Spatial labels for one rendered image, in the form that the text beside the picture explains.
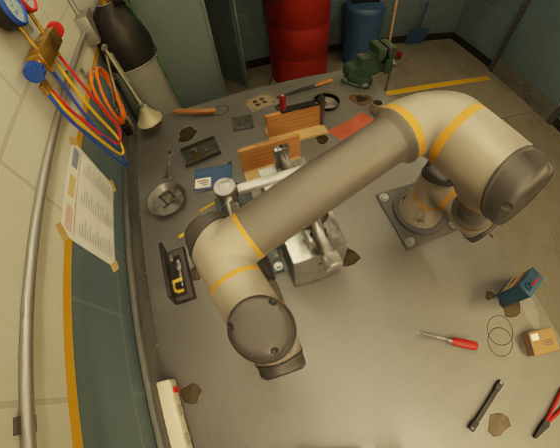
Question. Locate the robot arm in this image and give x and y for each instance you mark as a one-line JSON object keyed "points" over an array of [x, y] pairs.
{"points": [[331, 177]]}

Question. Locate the grey crankshaft fixture body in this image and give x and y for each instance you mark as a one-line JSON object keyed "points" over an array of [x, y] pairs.
{"points": [[308, 273]]}

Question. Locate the silver round-topped column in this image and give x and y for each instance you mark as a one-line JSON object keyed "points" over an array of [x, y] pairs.
{"points": [[224, 188]]}

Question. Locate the orange pencil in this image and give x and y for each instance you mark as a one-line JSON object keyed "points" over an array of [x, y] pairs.
{"points": [[206, 207]]}

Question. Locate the blue booklet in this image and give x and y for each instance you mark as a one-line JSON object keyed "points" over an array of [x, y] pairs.
{"points": [[217, 174]]}

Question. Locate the dark green tray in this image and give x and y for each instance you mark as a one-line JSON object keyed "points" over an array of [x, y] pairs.
{"points": [[200, 151]]}

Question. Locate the grey square mounting plate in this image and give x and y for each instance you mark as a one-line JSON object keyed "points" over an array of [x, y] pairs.
{"points": [[388, 205]]}

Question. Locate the black tool case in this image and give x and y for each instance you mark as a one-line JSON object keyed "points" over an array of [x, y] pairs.
{"points": [[177, 280]]}

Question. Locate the beige plate with holes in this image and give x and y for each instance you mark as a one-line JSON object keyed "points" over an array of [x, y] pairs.
{"points": [[261, 106]]}

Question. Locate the red sheet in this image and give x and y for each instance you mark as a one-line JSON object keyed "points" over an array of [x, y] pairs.
{"points": [[350, 126]]}

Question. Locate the round silver disc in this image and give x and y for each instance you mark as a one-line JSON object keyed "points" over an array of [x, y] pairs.
{"points": [[158, 205]]}

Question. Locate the small grey wrench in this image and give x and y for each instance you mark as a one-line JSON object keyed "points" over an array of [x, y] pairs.
{"points": [[168, 163]]}

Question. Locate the small grey cup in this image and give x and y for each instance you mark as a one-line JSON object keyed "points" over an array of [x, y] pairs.
{"points": [[376, 105]]}

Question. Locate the beige cone on rod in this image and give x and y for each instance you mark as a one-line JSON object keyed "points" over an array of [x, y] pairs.
{"points": [[148, 116]]}

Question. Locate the green bench vise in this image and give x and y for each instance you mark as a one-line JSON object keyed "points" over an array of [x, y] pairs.
{"points": [[366, 65]]}

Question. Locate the red drum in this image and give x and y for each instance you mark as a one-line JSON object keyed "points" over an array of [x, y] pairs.
{"points": [[298, 42]]}

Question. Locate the dark teal locker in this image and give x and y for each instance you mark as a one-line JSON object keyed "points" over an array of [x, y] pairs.
{"points": [[228, 42]]}

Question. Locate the taped paper chart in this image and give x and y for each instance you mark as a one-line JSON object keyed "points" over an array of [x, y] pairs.
{"points": [[90, 210]]}

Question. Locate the grey-green metal locker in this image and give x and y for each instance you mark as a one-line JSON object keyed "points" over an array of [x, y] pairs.
{"points": [[182, 46]]}

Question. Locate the blue drum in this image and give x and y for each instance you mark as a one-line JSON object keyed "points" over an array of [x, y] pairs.
{"points": [[363, 28]]}

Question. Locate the white power strip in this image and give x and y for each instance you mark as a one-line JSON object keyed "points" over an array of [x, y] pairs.
{"points": [[172, 411]]}

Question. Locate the blue dustpan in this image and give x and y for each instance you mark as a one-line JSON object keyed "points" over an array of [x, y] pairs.
{"points": [[417, 33]]}

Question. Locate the black and grey gas cylinder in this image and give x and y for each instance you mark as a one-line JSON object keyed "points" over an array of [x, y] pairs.
{"points": [[126, 39]]}

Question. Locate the blue box with red lever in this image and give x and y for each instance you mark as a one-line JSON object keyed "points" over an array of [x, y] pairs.
{"points": [[518, 287]]}

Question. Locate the small cardboard box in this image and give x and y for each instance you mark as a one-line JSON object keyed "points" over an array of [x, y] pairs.
{"points": [[541, 343]]}

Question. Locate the brass manifold gauge set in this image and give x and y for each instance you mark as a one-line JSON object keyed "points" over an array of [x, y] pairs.
{"points": [[44, 46]]}

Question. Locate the grey wall pipe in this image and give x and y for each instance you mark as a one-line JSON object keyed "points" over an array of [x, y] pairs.
{"points": [[30, 280]]}

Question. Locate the grey wall box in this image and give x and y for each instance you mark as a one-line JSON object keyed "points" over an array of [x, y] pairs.
{"points": [[86, 28]]}

